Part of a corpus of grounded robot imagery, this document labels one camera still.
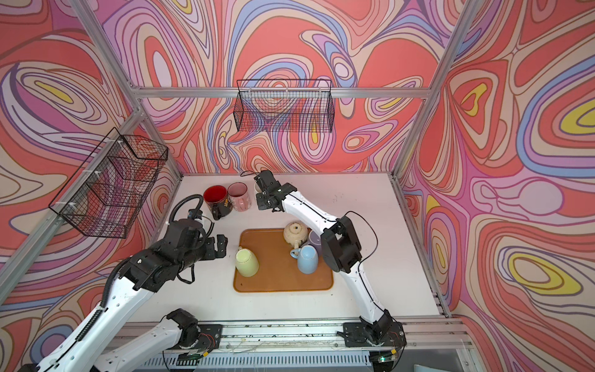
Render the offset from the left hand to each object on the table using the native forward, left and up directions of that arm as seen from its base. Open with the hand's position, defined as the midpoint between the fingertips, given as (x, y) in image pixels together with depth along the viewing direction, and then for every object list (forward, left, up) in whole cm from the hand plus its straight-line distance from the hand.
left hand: (218, 241), depth 73 cm
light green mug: (-2, -8, -10) cm, 13 cm away
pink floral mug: (+30, +1, -11) cm, 32 cm away
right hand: (+22, -13, -10) cm, 27 cm away
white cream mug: (+15, -12, +8) cm, 21 cm away
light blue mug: (-1, -29, -11) cm, 31 cm away
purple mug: (+7, -32, -12) cm, 35 cm away
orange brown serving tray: (-1, -18, -21) cm, 27 cm away
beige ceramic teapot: (+10, -24, -12) cm, 29 cm away
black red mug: (+26, +9, -10) cm, 29 cm away
